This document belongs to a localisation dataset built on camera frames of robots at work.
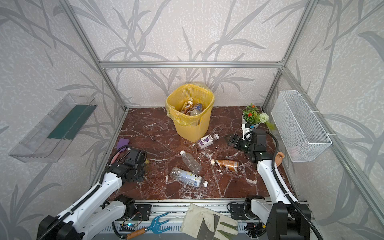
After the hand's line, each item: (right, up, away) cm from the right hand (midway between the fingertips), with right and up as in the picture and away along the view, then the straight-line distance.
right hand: (230, 134), depth 83 cm
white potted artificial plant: (+16, +10, +13) cm, 23 cm away
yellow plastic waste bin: (-21, 0, +4) cm, 21 cm away
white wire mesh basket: (+26, +2, -20) cm, 33 cm away
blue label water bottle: (-19, +14, +7) cm, 25 cm away
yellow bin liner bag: (-30, +23, +9) cm, 39 cm away
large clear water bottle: (-26, -23, -4) cm, 34 cm away
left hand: (-48, -14, +2) cm, 50 cm away
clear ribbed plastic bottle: (-22, -17, +2) cm, 28 cm away
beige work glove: (-15, -42, -13) cm, 46 cm away
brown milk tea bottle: (-1, -18, +3) cm, 18 cm away
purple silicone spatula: (-71, -7, +16) cm, 73 cm away
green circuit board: (-52, -44, -11) cm, 69 cm away
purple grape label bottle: (-12, -5, +14) cm, 19 cm away
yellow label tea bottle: (-25, +17, +11) cm, 32 cm away
